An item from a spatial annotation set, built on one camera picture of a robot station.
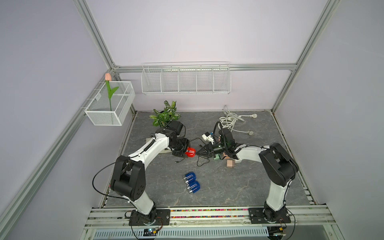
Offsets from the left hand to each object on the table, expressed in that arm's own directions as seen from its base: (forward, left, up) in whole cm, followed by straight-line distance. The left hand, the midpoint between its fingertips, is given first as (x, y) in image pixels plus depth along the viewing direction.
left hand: (192, 149), depth 84 cm
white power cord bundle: (+30, -30, -12) cm, 44 cm away
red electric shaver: (-2, +1, +1) cm, 2 cm away
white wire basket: (+21, +42, +19) cm, 51 cm away
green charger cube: (-6, -14, 0) cm, 15 cm away
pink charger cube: (-6, -23, -9) cm, 25 cm away
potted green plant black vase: (+17, +12, +13) cm, 25 cm away
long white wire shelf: (+45, +1, +17) cm, 48 cm away
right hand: (-3, -2, 0) cm, 3 cm away
